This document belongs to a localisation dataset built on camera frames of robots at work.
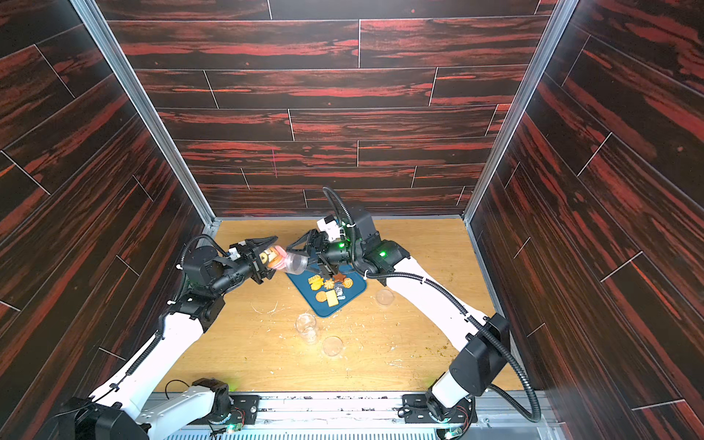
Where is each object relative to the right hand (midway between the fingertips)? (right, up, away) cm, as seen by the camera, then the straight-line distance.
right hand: (297, 253), depth 67 cm
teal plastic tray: (-5, -12, +32) cm, 34 cm away
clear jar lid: (+26, -17, +29) cm, 42 cm away
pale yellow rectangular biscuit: (+7, -17, +27) cm, 33 cm away
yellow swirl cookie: (+6, -12, +31) cm, 34 cm away
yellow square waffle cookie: (+1, -11, +32) cm, 33 cm away
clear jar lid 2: (+8, -30, +19) cm, 36 cm away
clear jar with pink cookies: (0, -2, -4) cm, 4 cm away
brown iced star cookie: (+9, -10, +32) cm, 34 cm away
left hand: (-5, +2, +3) cm, 6 cm away
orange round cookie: (+12, -12, +32) cm, 36 cm away
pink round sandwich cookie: (-4, -3, +1) cm, 5 cm away
